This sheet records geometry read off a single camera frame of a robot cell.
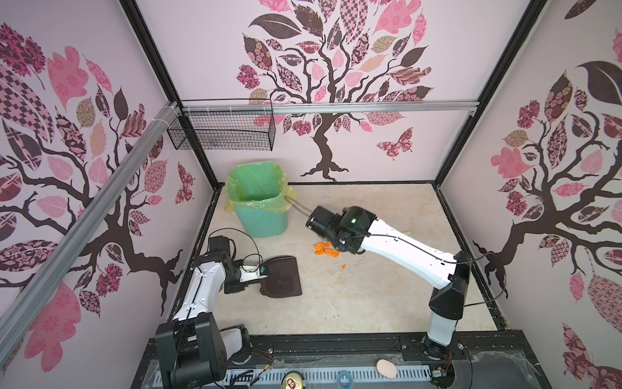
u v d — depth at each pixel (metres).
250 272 0.74
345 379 0.70
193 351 0.41
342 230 0.50
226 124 1.29
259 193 1.03
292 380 0.60
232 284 0.73
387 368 0.70
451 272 0.44
